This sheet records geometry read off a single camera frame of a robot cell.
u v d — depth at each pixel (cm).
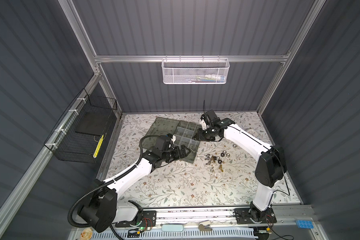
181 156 73
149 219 72
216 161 94
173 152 73
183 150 73
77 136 73
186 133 108
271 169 48
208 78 91
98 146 69
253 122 116
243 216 73
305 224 71
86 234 69
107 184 43
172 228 71
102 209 42
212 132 63
